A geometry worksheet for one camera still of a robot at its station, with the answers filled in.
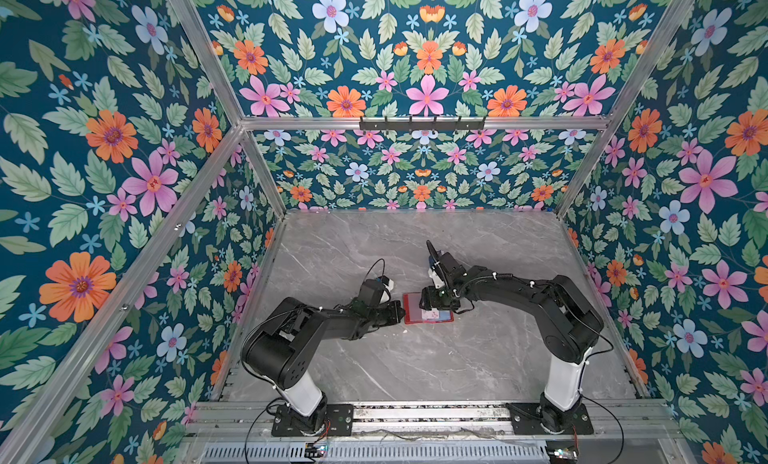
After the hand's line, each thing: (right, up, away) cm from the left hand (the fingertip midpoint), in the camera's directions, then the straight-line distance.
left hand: (410, 311), depth 92 cm
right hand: (+7, +3, +2) cm, 8 cm away
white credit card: (+7, -1, -1) cm, 7 cm away
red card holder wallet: (+1, 0, -1) cm, 2 cm away
